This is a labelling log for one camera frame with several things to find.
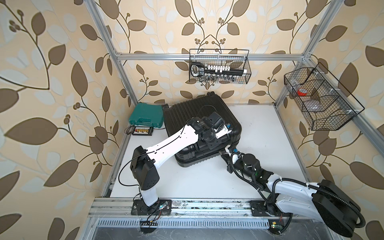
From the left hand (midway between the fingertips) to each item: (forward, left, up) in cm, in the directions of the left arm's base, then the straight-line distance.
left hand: (214, 136), depth 78 cm
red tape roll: (+21, -48, +14) cm, 54 cm away
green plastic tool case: (+29, +46, -16) cm, 56 cm away
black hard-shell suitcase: (+15, +20, +1) cm, 25 cm away
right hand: (-5, -5, -11) cm, 13 cm away
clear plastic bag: (+9, -47, +15) cm, 51 cm away
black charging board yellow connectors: (+17, +47, -19) cm, 54 cm away
